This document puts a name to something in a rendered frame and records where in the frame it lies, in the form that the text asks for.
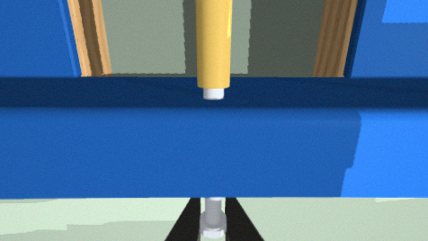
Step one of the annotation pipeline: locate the yellow axle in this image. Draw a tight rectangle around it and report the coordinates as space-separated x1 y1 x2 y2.
195 0 232 89

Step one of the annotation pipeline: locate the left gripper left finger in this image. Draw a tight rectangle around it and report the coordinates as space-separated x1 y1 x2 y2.
165 198 201 241

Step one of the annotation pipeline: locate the white metal rod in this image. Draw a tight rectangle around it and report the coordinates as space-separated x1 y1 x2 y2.
200 88 227 238

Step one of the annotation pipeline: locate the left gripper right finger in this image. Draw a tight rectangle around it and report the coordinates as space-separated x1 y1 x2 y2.
225 198 264 241

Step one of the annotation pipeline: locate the light brown wooden block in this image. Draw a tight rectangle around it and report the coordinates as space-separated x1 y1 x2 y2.
313 0 358 77
67 0 112 76

